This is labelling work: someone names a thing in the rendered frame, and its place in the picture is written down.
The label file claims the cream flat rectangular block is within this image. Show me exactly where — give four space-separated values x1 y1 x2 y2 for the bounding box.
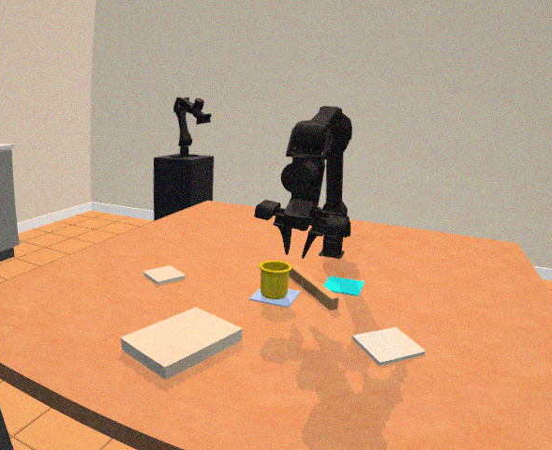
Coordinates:
121 307 243 380

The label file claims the brown rectangular bar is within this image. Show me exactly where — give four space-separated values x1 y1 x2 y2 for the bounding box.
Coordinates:
289 264 338 310

